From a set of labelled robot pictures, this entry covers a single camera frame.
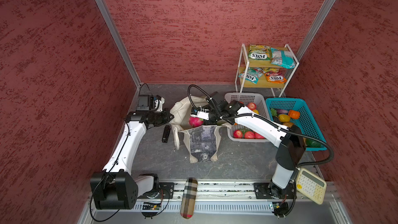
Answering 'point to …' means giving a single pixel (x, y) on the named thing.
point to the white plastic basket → (256, 103)
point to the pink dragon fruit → (195, 122)
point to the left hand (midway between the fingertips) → (173, 119)
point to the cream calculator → (311, 186)
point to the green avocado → (312, 143)
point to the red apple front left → (238, 134)
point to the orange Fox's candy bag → (273, 75)
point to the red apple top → (252, 106)
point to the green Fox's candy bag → (253, 74)
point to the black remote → (166, 134)
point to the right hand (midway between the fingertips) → (203, 121)
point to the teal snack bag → (283, 58)
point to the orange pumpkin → (294, 114)
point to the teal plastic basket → (305, 123)
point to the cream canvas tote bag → (201, 142)
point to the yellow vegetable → (284, 118)
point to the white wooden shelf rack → (264, 67)
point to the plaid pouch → (188, 198)
